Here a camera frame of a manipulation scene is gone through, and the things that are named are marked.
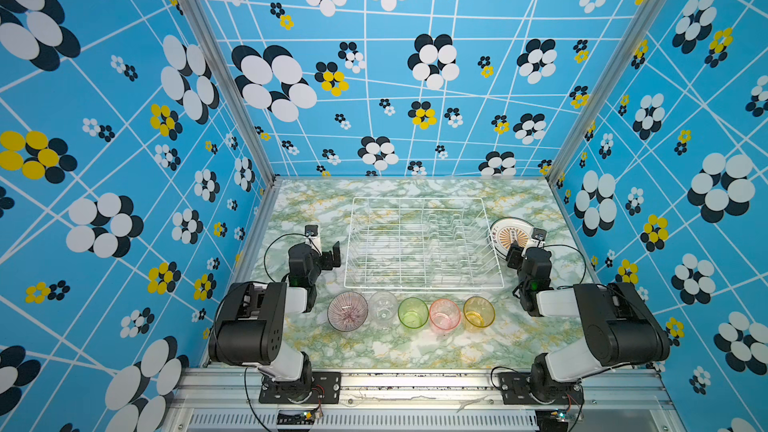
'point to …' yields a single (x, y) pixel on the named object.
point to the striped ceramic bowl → (347, 311)
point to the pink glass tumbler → (444, 315)
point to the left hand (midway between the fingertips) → (325, 240)
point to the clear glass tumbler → (383, 309)
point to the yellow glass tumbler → (478, 312)
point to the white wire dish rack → (420, 243)
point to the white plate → (505, 231)
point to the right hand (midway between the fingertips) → (530, 244)
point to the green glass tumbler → (413, 313)
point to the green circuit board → (304, 418)
